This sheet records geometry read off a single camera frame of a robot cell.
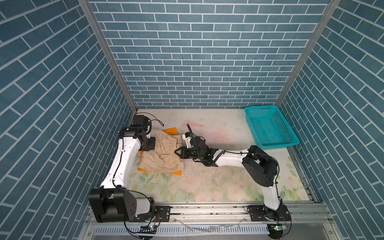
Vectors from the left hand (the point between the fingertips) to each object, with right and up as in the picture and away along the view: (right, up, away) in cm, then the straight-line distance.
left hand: (149, 145), depth 80 cm
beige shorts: (+7, -8, +2) cm, 11 cm away
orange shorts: (+8, +6, +28) cm, 30 cm away
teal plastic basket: (+80, +8, +32) cm, 87 cm away
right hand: (+12, -4, +5) cm, 14 cm away
